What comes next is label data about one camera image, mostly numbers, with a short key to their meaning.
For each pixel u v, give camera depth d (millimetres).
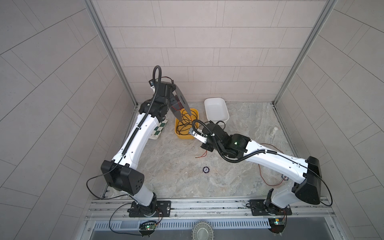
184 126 1016
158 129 989
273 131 936
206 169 842
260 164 476
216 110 1119
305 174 403
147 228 645
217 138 516
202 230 656
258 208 709
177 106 756
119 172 398
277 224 680
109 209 718
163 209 711
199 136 600
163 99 548
